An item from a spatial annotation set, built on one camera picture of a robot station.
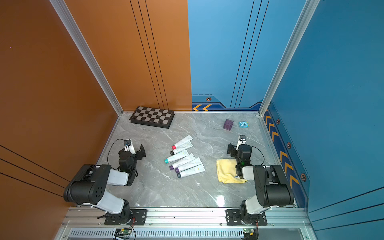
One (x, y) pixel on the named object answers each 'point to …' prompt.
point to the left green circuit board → (124, 232)
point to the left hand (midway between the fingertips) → (134, 144)
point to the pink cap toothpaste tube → (186, 139)
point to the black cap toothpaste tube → (181, 148)
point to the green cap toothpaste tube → (177, 157)
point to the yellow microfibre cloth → (227, 171)
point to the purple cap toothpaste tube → (185, 160)
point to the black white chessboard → (153, 116)
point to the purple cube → (228, 124)
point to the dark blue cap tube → (193, 170)
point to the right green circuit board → (250, 232)
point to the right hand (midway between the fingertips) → (238, 144)
